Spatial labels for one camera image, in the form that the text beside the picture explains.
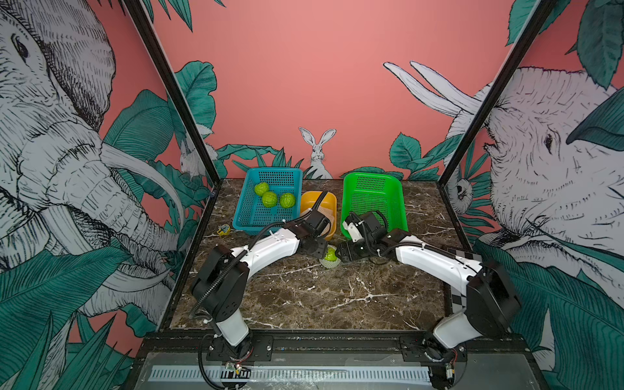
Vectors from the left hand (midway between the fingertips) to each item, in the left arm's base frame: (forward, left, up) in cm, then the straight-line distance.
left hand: (319, 244), depth 89 cm
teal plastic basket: (+20, +30, -7) cm, 37 cm away
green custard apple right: (+24, +13, -2) cm, 27 cm away
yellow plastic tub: (+21, -4, -5) cm, 22 cm away
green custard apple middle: (+24, +21, -1) cm, 32 cm away
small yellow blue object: (+13, +40, -7) cm, 42 cm away
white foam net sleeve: (-6, -4, -4) cm, 9 cm away
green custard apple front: (-4, -4, -1) cm, 6 cm away
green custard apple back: (+32, +26, -3) cm, 41 cm away
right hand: (-4, -8, +3) cm, 9 cm away
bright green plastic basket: (+33, -26, -9) cm, 43 cm away
